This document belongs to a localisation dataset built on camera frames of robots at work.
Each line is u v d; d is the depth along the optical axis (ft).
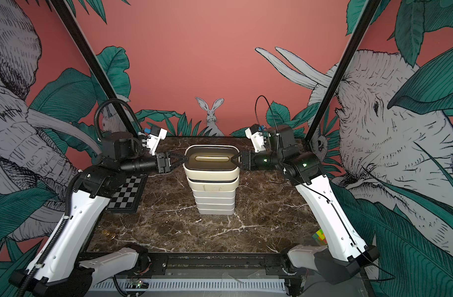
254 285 2.30
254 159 1.76
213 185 2.17
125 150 1.54
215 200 2.58
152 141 1.80
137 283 2.30
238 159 2.05
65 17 2.31
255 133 1.82
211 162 2.12
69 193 1.34
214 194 2.41
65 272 1.24
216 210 2.81
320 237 2.56
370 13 2.31
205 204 2.58
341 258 1.22
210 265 2.45
